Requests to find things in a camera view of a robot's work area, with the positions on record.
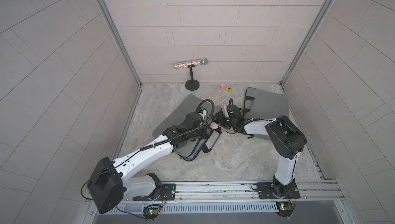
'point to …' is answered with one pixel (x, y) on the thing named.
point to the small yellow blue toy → (229, 89)
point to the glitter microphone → (202, 61)
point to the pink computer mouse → (214, 125)
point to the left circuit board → (151, 211)
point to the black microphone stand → (192, 85)
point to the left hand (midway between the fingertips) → (215, 130)
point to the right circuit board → (284, 208)
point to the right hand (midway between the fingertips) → (213, 119)
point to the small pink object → (222, 85)
